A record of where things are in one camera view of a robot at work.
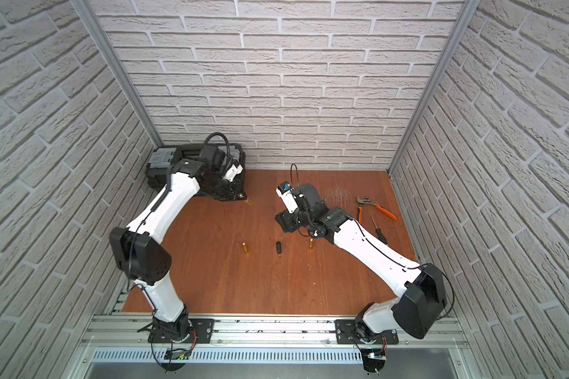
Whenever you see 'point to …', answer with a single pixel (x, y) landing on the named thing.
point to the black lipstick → (278, 245)
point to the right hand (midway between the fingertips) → (288, 212)
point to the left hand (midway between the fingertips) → (249, 194)
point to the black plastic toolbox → (163, 158)
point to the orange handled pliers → (367, 200)
